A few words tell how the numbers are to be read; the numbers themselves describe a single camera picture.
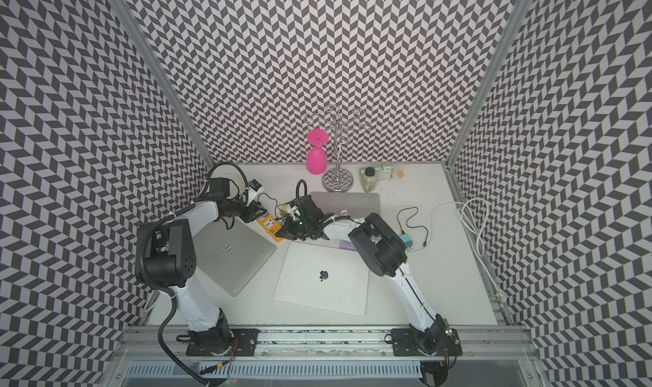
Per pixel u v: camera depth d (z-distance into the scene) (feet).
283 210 3.33
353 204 3.55
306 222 2.60
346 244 3.00
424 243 3.05
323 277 2.78
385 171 3.55
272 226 3.09
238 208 2.77
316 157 2.92
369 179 3.36
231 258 2.82
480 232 3.27
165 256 1.62
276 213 3.13
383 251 1.82
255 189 2.84
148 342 2.42
